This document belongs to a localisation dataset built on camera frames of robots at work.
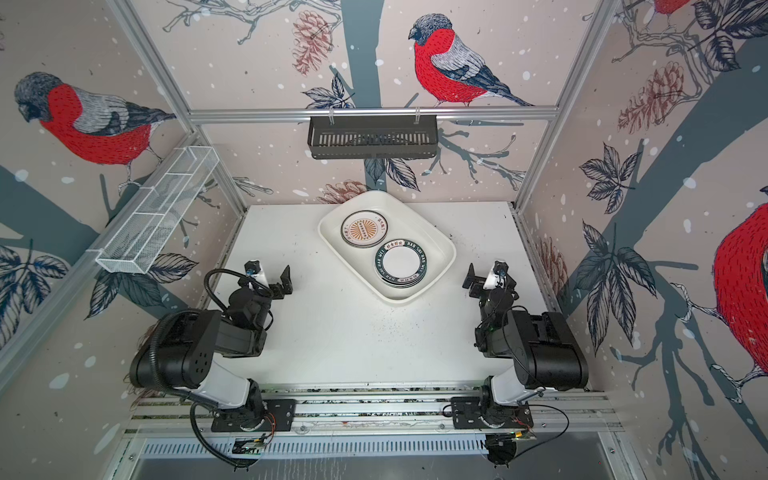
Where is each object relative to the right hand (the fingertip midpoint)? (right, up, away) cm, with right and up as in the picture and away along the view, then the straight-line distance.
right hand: (487, 270), depth 88 cm
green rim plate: (-26, +1, +13) cm, 29 cm away
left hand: (-66, +1, 0) cm, 66 cm away
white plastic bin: (-25, +15, +25) cm, 39 cm away
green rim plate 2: (-26, -6, +7) cm, 28 cm away
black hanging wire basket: (-48, +46, +19) cm, 69 cm away
